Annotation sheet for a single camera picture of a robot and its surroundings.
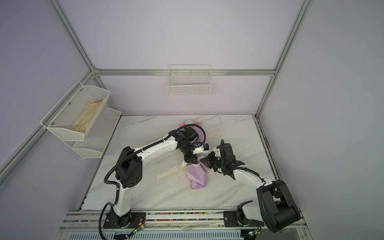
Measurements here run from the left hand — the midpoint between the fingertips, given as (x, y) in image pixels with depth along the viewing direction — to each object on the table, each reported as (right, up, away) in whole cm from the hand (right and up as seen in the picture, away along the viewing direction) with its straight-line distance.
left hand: (193, 159), depth 86 cm
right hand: (+3, 0, -3) cm, 5 cm away
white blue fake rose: (-4, +23, +18) cm, 29 cm away
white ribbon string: (-7, -4, 0) cm, 8 cm away
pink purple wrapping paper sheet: (+2, -7, -3) cm, 8 cm away
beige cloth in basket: (-57, +23, -10) cm, 62 cm away
